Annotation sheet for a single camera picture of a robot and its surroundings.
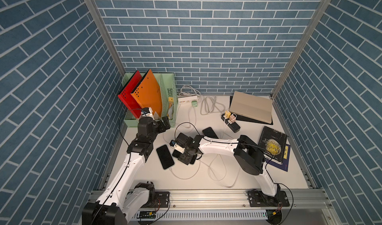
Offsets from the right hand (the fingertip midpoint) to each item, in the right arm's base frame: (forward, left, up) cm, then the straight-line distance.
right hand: (184, 154), depth 89 cm
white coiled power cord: (+42, -13, 0) cm, 44 cm away
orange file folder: (+27, +25, +23) cm, 44 cm away
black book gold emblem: (+10, -54, +2) cm, 55 cm away
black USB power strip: (+21, -30, +3) cm, 37 cm away
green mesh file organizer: (+41, +16, +20) cm, 49 cm away
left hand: (+10, +11, +22) cm, 26 cm away
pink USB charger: (+24, -29, +7) cm, 39 cm away
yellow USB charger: (+28, -26, +6) cm, 39 cm away
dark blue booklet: (-2, -59, 0) cm, 59 cm away
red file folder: (+19, +34, +27) cm, 47 cm away
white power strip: (+42, +4, +3) cm, 43 cm away
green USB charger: (+40, -2, +3) cm, 40 cm away
